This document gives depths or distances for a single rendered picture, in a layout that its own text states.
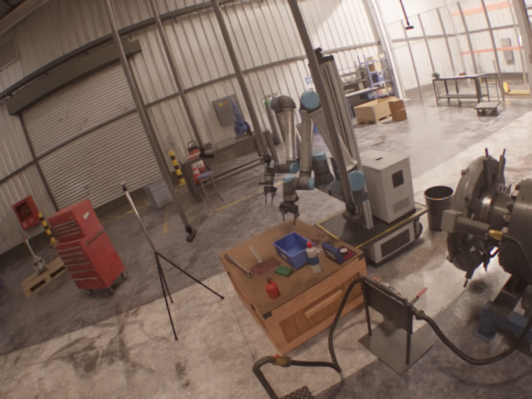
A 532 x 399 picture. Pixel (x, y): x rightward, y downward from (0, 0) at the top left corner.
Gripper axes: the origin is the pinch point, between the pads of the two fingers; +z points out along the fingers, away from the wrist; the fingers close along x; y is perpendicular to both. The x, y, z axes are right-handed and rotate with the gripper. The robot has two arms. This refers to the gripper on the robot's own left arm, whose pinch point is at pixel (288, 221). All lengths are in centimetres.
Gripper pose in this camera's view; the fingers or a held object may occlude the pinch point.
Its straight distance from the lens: 208.5
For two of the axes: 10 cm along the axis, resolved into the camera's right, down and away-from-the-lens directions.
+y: -6.8, 2.9, -6.7
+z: 0.3, 9.3, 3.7
